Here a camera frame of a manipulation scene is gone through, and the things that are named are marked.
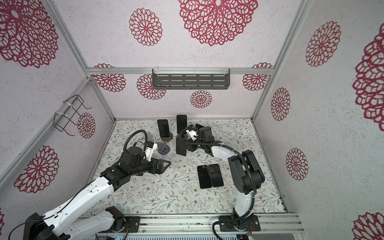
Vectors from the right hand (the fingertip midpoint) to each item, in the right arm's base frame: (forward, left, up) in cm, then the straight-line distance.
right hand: (185, 140), depth 92 cm
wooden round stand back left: (+10, +15, -12) cm, 22 cm away
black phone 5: (+8, -8, +4) cm, 12 cm away
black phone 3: (+19, +18, -6) cm, 27 cm away
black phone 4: (+13, +3, +2) cm, 14 cm away
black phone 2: (-18, -12, -14) cm, 26 cm away
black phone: (-17, -19, -13) cm, 29 cm away
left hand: (-20, +9, +5) cm, 22 cm away
